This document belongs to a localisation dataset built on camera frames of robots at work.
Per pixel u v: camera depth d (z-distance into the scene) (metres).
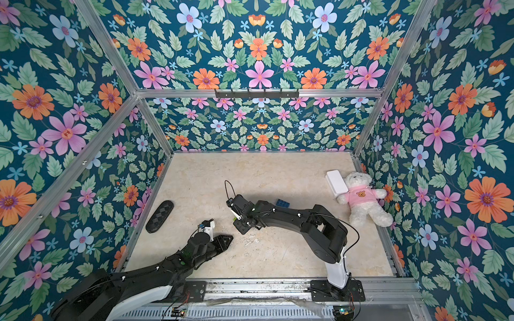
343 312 0.71
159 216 0.91
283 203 0.96
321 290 0.72
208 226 0.80
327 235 0.48
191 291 0.74
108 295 0.43
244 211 0.67
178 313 0.72
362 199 0.90
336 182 1.01
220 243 0.75
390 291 0.76
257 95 0.93
